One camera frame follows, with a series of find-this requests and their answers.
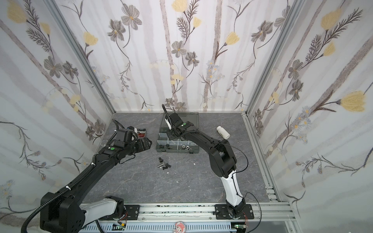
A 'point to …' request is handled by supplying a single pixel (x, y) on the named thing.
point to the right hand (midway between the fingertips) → (171, 129)
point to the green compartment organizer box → (188, 144)
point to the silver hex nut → (187, 147)
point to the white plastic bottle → (223, 132)
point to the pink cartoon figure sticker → (179, 227)
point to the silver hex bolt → (161, 165)
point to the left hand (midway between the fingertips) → (147, 143)
